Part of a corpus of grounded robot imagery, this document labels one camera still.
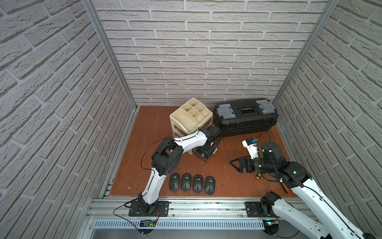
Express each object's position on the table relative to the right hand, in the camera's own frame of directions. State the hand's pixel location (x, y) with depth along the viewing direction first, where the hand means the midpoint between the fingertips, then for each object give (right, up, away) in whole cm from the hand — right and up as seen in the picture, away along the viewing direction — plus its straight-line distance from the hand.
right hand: (238, 161), depth 70 cm
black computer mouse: (-33, -14, +11) cm, 38 cm away
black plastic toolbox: (+11, +22, +23) cm, 34 cm away
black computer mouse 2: (-26, -15, +11) cm, 32 cm away
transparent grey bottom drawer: (-15, -3, +19) cm, 24 cm away
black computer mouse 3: (-20, -15, +10) cm, 27 cm away
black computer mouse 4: (-13, -16, +9) cm, 22 cm away
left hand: (-13, +2, +24) cm, 27 cm away
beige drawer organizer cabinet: (-25, +20, +11) cm, 34 cm away
